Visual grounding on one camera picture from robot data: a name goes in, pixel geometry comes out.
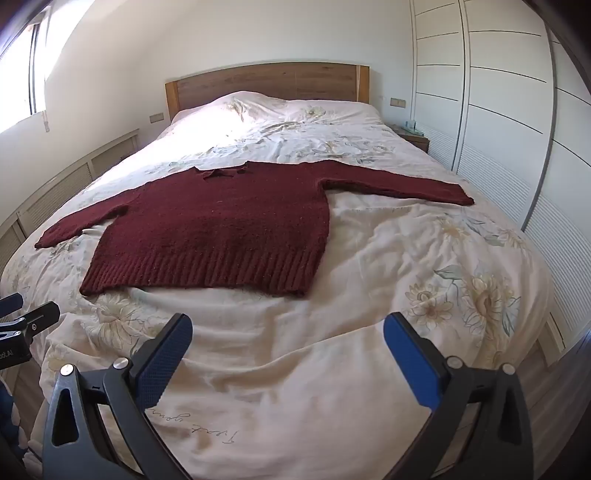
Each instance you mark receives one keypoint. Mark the dark red knitted sweater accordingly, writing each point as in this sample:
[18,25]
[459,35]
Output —
[207,230]

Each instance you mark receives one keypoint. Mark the wooden bed headboard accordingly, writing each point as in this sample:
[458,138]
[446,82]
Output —
[277,83]

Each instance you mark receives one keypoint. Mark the bed with floral duvet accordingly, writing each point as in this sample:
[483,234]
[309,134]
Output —
[323,346]

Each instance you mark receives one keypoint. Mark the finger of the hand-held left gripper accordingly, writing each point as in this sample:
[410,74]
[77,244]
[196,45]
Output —
[34,321]
[10,305]

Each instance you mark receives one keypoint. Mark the window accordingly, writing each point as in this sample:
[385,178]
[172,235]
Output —
[18,69]

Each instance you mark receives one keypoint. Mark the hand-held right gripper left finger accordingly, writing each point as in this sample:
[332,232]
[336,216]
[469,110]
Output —
[166,364]

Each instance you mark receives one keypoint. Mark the white sliding wardrobe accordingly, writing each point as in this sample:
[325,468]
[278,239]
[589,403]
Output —
[498,92]

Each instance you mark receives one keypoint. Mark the wooden nightstand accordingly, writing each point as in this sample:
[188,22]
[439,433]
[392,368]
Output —
[415,141]

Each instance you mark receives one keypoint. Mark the small item on nightstand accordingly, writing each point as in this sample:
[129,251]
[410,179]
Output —
[410,125]

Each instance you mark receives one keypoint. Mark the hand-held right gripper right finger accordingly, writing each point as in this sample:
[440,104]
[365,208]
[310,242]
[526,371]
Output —
[411,364]

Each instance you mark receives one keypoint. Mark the white louvered radiator cover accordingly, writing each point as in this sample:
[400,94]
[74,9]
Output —
[69,184]

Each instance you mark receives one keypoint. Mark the beige wall switch plate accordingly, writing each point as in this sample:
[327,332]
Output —
[157,117]
[397,102]

